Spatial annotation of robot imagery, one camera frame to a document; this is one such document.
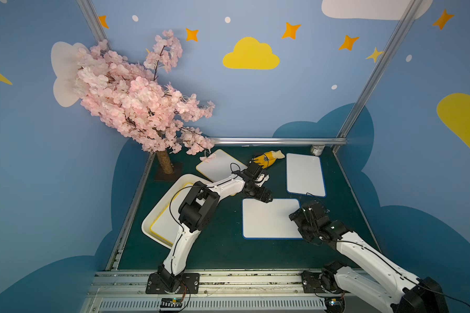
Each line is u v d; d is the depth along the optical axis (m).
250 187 0.80
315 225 0.64
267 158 1.15
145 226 0.84
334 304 0.73
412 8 0.69
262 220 0.90
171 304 0.73
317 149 1.16
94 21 0.72
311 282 0.74
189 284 0.74
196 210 0.57
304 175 1.11
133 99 0.57
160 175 1.06
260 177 0.89
